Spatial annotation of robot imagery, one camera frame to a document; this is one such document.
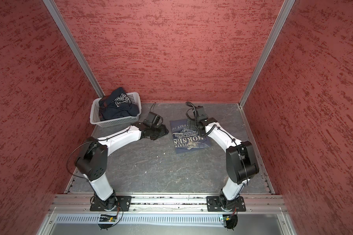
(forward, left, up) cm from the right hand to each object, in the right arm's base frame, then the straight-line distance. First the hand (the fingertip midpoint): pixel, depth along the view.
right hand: (194, 126), depth 93 cm
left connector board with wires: (-46, +48, -14) cm, 68 cm away
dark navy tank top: (+25, +57, -2) cm, 63 cm away
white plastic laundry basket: (+34, +45, -4) cm, 57 cm away
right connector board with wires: (-49, -15, -14) cm, 53 cm away
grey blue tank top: (-2, +5, -9) cm, 10 cm away
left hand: (-4, +18, -2) cm, 19 cm away
